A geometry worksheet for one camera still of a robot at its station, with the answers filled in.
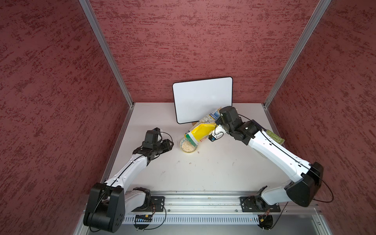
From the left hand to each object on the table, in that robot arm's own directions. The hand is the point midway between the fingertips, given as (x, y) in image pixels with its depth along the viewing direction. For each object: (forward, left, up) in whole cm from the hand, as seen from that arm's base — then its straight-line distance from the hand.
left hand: (170, 147), depth 86 cm
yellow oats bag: (+1, -17, +16) cm, 24 cm away
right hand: (+10, -29, +19) cm, 36 cm away
